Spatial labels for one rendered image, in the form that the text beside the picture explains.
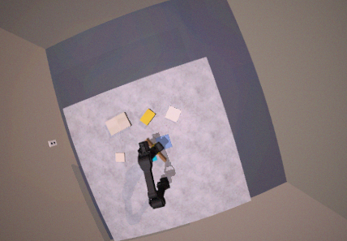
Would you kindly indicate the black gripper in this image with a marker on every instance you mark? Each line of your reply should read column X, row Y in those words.
column 158, row 147

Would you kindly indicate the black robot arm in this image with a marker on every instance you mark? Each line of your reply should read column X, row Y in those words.
column 156, row 198

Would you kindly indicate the tan wooden bar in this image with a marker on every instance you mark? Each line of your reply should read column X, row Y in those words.
column 160, row 155

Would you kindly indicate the yellow rectangular block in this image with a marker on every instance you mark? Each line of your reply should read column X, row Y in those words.
column 147, row 117

